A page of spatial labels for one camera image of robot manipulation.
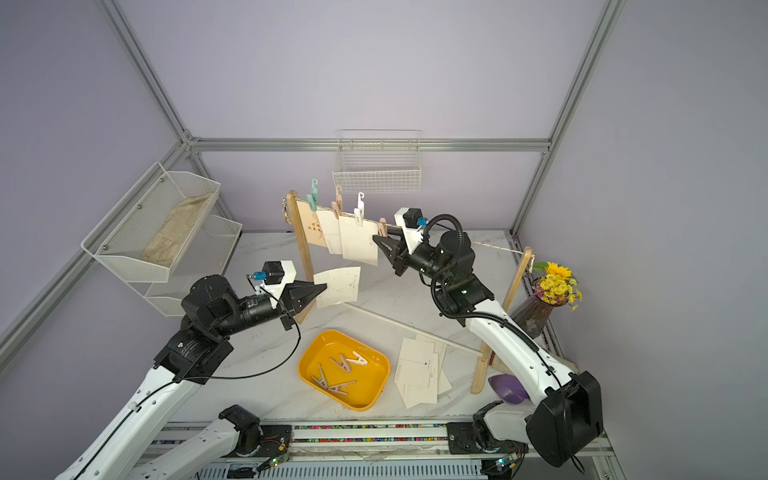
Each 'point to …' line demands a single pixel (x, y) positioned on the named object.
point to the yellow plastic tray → (319, 345)
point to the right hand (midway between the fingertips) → (380, 238)
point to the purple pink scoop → (509, 388)
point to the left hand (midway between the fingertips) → (321, 288)
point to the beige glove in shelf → (169, 240)
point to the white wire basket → (378, 161)
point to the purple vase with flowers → (554, 287)
